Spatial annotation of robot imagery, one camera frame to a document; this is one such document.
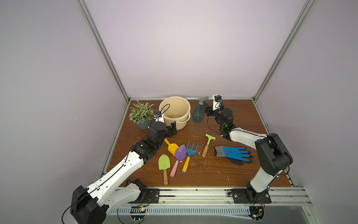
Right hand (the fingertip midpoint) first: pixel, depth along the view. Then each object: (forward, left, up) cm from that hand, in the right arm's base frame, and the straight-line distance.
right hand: (210, 97), depth 84 cm
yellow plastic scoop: (-22, +25, -26) cm, 42 cm away
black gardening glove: (-31, -19, -26) cm, 44 cm away
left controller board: (-57, +40, -30) cm, 76 cm away
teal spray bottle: (+2, +6, -19) cm, 20 cm away
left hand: (-17, +24, -2) cm, 29 cm away
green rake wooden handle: (-22, +2, -25) cm, 34 cm away
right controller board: (-55, -23, -30) cm, 67 cm away
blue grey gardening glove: (-26, -17, -24) cm, 39 cm away
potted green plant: (-6, +45, -10) cm, 46 cm away
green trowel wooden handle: (-33, +28, -25) cm, 51 cm away
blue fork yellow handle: (-25, +13, -25) cm, 38 cm away
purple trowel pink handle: (-26, +19, -26) cm, 42 cm away
